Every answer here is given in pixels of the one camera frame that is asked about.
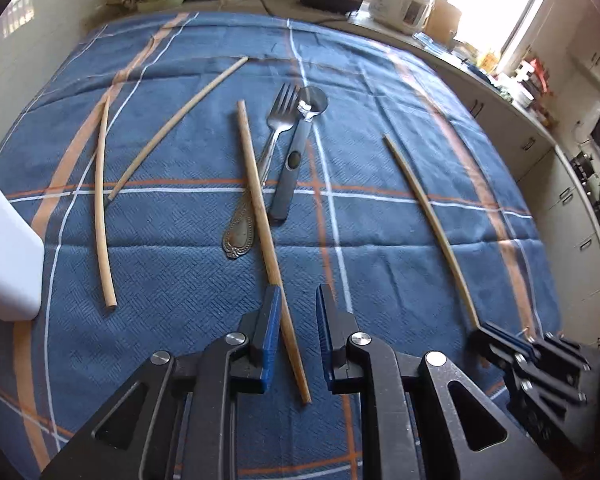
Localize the dark-handled metal spoon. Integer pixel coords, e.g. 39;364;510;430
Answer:
268;86;329;223

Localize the white pressure cooker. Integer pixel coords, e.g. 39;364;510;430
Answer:
370;0;431;35

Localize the blue plaid tablecloth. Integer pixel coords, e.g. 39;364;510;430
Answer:
0;10;566;480

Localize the wooden chopstick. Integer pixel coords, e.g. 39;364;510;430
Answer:
236;100;313;406
106;56;250;205
382;133;483;333
94;96;118;311

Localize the gas stove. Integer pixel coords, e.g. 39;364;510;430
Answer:
570;150;600;226

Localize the ornate metal fork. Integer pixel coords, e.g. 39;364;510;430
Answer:
221;82;301;261

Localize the white plastic container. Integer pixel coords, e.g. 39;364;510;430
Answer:
0;160;45;322

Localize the dish rack with red items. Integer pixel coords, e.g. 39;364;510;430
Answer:
510;57;556;126

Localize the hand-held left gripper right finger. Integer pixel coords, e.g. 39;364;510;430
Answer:
316;284;563;480

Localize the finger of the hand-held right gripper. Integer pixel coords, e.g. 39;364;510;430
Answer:
482;320;600;377
472;329;588;406

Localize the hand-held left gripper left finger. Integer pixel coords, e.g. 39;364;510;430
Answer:
40;284;283;480

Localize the black power cable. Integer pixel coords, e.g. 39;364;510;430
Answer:
220;0;346;27

